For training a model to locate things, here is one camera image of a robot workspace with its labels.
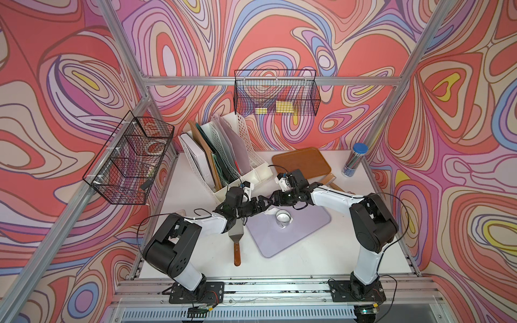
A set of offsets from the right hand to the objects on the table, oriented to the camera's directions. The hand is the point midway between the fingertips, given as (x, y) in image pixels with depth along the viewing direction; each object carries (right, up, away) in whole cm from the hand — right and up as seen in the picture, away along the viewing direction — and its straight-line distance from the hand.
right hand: (273, 206), depth 91 cm
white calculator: (-43, -4, +2) cm, 43 cm away
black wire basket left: (-57, +16, -18) cm, 62 cm away
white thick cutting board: (-31, +21, -7) cm, 38 cm away
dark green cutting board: (-21, +14, -1) cm, 25 cm away
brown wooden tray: (+22, +22, +25) cm, 40 cm away
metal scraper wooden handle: (-17, -12, -3) cm, 21 cm away
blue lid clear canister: (+42, +26, +4) cm, 50 cm away
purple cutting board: (-2, -13, -5) cm, 14 cm away
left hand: (-2, +1, -6) cm, 6 cm away
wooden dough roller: (+31, +12, +15) cm, 36 cm away
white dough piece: (+5, -6, +1) cm, 8 cm away
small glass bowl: (+5, -9, -1) cm, 10 cm away
